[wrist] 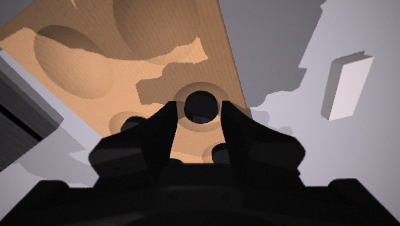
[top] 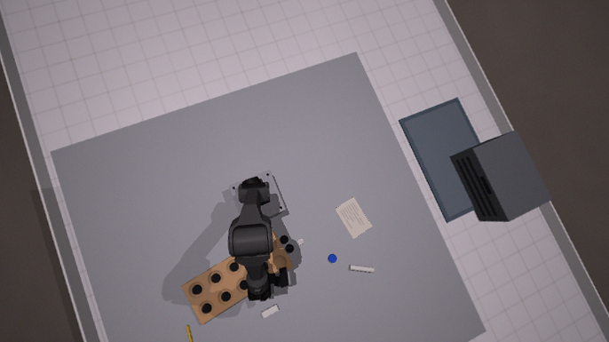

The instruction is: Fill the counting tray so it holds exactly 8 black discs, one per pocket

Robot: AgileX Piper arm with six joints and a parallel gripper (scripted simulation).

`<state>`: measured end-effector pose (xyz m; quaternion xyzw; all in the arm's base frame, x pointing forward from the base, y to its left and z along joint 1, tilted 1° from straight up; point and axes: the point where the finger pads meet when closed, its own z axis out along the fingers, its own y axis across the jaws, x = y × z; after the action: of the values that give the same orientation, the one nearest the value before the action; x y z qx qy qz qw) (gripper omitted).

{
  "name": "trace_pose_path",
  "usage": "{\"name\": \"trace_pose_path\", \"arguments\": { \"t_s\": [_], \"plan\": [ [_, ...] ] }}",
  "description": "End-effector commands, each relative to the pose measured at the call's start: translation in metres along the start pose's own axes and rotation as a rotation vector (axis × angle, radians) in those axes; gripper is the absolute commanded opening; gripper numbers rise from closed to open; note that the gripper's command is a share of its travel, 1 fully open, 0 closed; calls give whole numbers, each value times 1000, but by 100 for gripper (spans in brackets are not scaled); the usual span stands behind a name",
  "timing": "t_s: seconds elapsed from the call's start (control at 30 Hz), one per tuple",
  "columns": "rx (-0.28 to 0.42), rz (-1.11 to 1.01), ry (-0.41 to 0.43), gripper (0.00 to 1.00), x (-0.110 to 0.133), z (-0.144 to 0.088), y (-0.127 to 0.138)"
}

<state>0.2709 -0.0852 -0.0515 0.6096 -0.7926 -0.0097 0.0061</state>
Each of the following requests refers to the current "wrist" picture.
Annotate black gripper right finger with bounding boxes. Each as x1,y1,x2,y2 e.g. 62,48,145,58
220,101,307,194

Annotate black disc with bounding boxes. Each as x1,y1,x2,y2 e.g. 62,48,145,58
211,143,230,164
120,116,146,132
184,91,218,124
169,158,182,164

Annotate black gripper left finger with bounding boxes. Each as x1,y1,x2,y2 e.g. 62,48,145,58
88,101,178,195

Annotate white rectangular block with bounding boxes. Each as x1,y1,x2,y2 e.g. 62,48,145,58
321,54,374,121

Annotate tan wooden tray with round holes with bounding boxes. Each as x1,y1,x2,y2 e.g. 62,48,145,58
0,0,249,163

